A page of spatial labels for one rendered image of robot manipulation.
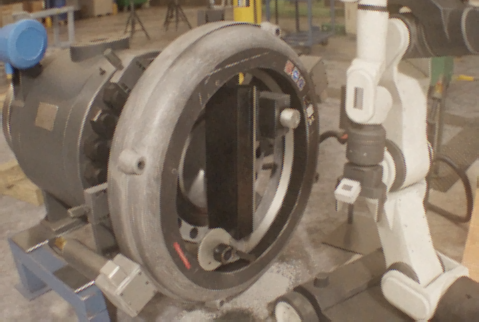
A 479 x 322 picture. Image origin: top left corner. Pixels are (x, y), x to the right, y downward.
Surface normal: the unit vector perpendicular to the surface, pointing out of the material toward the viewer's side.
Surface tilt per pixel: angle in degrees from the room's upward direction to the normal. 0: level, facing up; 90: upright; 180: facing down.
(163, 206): 90
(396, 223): 90
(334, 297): 45
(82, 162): 90
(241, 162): 90
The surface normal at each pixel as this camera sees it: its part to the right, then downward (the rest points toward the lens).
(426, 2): -0.86, 0.20
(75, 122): -0.56, -0.20
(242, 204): 0.79, 0.18
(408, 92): 0.50, 0.19
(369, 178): -0.63, 0.22
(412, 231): 0.42, -0.24
